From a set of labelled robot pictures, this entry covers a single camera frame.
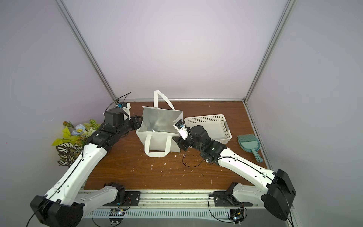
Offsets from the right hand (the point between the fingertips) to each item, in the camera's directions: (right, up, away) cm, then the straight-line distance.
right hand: (176, 131), depth 73 cm
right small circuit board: (+31, -43, -3) cm, 53 cm away
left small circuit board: (-31, -43, -1) cm, 53 cm away
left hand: (-19, +8, +2) cm, 20 cm away
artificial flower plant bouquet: (-52, -7, -6) cm, 53 cm away
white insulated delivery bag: (-16, -3, +28) cm, 33 cm away
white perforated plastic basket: (+27, -1, +29) cm, 40 cm away
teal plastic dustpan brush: (+48, -11, +20) cm, 53 cm away
